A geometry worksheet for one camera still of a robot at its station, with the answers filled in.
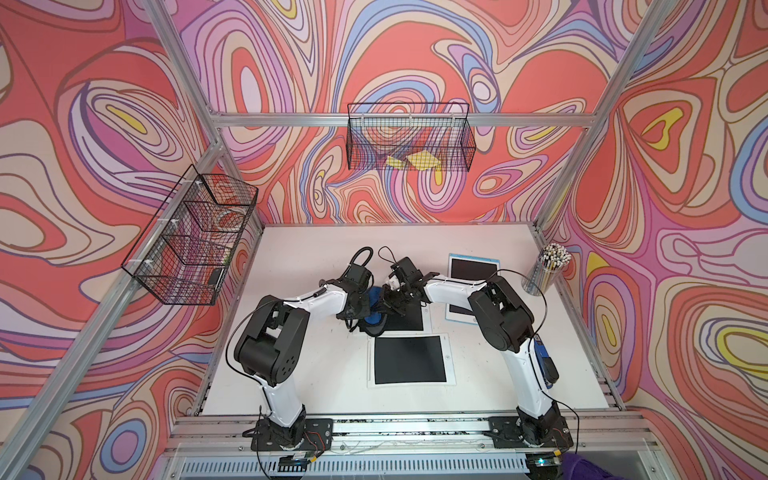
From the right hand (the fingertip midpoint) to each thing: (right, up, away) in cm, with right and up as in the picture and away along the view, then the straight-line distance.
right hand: (375, 317), depth 95 cm
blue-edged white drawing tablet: (+35, +15, +14) cm, 40 cm away
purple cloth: (+46, -27, -30) cm, 61 cm away
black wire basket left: (-49, +25, -18) cm, 58 cm away
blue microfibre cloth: (0, -1, -4) cm, 4 cm away
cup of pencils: (+53, +19, -9) cm, 57 cm away
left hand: (-4, +1, 0) cm, 4 cm away
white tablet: (+13, -1, -2) cm, 14 cm away
